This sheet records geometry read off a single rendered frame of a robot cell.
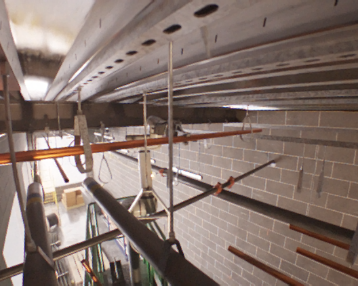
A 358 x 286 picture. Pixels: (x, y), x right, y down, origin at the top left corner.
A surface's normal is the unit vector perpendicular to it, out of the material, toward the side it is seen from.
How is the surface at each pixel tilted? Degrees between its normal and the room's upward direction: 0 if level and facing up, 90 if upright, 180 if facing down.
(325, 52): 90
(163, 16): 90
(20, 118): 90
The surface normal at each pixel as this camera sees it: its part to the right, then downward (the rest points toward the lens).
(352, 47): -0.74, 0.10
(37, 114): 0.67, 0.11
